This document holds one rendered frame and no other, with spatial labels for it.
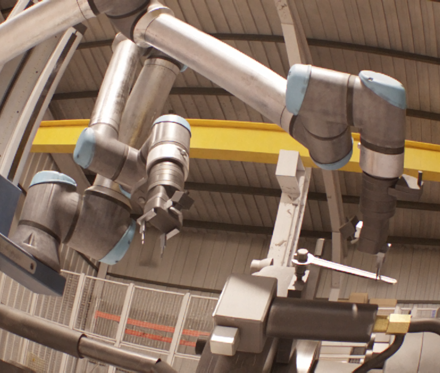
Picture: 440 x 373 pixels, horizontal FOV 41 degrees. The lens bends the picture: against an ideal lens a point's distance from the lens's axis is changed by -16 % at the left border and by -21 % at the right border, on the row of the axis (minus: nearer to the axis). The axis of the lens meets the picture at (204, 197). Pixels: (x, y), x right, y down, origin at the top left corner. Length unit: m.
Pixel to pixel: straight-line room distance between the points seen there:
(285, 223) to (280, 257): 0.52
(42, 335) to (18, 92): 1.46
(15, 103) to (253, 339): 1.23
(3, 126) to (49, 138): 9.86
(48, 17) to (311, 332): 0.86
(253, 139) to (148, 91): 8.30
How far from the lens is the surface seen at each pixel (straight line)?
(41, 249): 1.76
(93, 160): 1.60
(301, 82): 1.05
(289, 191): 9.93
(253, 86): 1.23
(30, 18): 1.42
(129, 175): 1.62
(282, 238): 9.67
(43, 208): 1.81
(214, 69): 1.29
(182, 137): 1.55
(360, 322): 1.08
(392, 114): 1.02
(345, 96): 1.03
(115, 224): 1.86
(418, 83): 11.37
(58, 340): 0.68
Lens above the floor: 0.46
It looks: 24 degrees up
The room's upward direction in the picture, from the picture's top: 15 degrees clockwise
